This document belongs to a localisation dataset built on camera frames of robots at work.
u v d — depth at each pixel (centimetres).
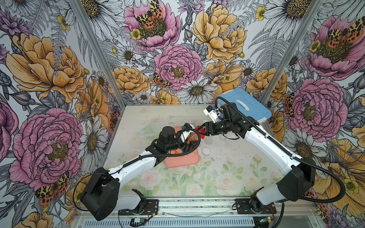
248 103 100
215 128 67
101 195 41
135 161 52
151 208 75
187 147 69
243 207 73
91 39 82
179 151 66
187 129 66
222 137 66
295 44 85
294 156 43
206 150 94
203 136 73
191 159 93
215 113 70
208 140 99
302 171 42
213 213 74
